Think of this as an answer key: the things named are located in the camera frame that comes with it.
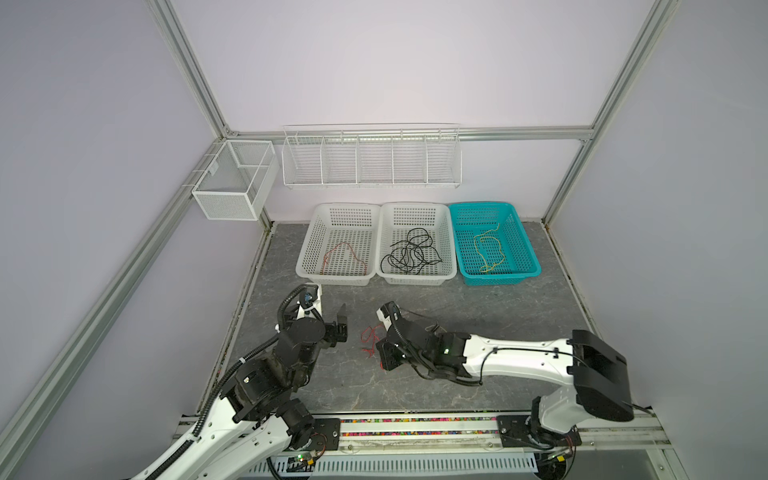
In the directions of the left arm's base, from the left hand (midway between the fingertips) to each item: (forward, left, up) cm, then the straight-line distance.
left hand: (325, 309), depth 69 cm
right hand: (-6, -11, -13) cm, 18 cm away
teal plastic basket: (+37, -55, -24) cm, 70 cm away
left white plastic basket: (+49, +6, -22) cm, 54 cm away
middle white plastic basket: (+48, -20, -20) cm, 56 cm away
